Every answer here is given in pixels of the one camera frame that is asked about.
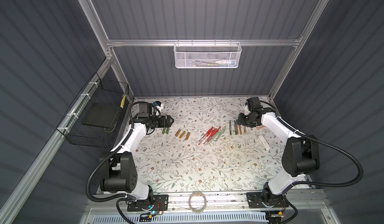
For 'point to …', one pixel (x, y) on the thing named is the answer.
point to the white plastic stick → (263, 143)
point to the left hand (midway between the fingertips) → (168, 120)
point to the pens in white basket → (200, 63)
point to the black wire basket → (73, 131)
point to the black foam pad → (100, 114)
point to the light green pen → (220, 133)
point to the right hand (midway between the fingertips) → (242, 121)
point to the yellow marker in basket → (123, 101)
